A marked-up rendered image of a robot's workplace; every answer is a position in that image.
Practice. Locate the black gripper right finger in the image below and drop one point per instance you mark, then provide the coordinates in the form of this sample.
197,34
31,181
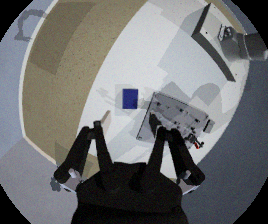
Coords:
189,176

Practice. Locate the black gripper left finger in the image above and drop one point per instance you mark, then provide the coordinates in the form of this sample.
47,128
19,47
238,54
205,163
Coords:
69,173

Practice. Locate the blue rectangular block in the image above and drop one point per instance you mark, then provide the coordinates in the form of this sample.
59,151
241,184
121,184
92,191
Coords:
130,98

